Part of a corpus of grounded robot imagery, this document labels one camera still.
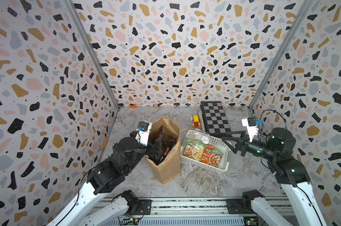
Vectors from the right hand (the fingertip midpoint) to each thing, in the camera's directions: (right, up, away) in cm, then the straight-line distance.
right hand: (225, 137), depth 60 cm
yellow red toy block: (-7, +8, +46) cm, 48 cm away
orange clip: (-59, +19, +64) cm, 89 cm away
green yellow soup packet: (-10, -11, +30) cm, 34 cm away
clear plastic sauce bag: (-8, -2, +35) cm, 36 cm away
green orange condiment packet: (+1, -15, +28) cm, 32 cm away
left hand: (-30, +2, +2) cm, 30 cm away
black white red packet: (-26, -8, +11) cm, 29 cm away
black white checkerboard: (+9, +9, +50) cm, 51 cm away
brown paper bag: (-24, -18, +12) cm, 32 cm away
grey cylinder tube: (-3, +13, +54) cm, 56 cm away
